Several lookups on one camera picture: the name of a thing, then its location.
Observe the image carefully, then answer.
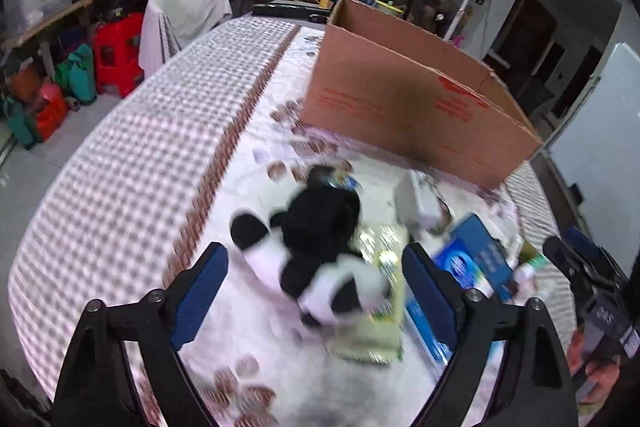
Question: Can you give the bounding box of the red container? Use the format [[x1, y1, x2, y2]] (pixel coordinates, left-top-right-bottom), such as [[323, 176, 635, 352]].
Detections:
[[30, 82, 70, 142]]

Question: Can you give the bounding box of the green bag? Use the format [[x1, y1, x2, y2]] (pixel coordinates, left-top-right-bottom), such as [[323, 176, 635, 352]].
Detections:
[[54, 44, 97, 105], [0, 94, 41, 150]]

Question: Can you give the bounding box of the whiteboard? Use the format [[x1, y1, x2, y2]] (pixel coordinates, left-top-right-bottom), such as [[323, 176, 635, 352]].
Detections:
[[547, 42, 640, 268]]

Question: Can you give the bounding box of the wooden shelf board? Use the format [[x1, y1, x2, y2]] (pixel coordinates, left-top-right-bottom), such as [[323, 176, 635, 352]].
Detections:
[[0, 0, 151, 50]]

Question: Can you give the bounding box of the panda plush toy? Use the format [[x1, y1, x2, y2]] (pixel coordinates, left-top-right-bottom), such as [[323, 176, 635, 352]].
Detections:
[[230, 166, 393, 328]]

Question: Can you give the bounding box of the long black case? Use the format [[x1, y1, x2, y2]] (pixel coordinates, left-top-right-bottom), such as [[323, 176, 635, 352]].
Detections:
[[252, 1, 333, 20]]

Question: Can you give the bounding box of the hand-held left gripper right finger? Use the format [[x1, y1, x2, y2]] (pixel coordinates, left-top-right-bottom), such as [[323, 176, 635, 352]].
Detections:
[[402, 242, 580, 427]]

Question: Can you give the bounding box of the red plastic stool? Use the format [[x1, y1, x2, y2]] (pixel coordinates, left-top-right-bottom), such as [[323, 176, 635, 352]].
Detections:
[[92, 12, 146, 98]]

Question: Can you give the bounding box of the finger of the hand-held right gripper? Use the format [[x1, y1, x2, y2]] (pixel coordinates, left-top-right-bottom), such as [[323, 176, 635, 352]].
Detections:
[[542, 227, 608, 280]]

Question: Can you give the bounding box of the green packet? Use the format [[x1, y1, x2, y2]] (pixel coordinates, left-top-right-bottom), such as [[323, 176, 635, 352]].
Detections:
[[327, 222, 408, 365]]

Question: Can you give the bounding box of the chair with white cover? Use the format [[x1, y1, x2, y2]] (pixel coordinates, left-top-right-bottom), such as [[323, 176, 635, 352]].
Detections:
[[138, 0, 233, 78]]

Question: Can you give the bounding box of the small white box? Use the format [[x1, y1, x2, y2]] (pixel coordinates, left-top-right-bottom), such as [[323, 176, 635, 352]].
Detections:
[[394, 169, 451, 230]]

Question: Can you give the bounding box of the blue box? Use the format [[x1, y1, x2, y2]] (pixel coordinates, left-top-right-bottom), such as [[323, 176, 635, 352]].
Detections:
[[404, 213, 521, 378]]

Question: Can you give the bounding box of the brown cardboard box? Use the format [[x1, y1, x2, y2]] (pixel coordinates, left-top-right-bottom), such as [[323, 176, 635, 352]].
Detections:
[[300, 0, 545, 192]]

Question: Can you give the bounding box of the white bottle green label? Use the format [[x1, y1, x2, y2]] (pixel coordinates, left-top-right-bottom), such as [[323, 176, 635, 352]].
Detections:
[[510, 252, 551, 298]]

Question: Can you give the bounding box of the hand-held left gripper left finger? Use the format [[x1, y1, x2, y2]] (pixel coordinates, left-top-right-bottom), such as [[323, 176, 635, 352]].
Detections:
[[50, 242, 231, 427]]

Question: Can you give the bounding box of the person's right hand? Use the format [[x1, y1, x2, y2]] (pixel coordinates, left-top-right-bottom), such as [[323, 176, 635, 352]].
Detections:
[[567, 329, 624, 403]]

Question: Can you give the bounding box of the checkered floral quilted blanket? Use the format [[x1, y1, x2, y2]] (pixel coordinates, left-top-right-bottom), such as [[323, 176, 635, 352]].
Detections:
[[7, 14, 576, 427]]

